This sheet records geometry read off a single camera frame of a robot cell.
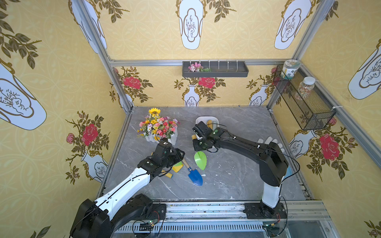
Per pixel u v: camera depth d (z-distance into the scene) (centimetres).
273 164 47
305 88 72
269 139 100
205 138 68
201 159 83
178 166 90
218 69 92
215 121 106
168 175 84
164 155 63
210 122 107
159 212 73
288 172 86
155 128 88
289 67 84
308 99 78
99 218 39
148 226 72
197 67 88
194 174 86
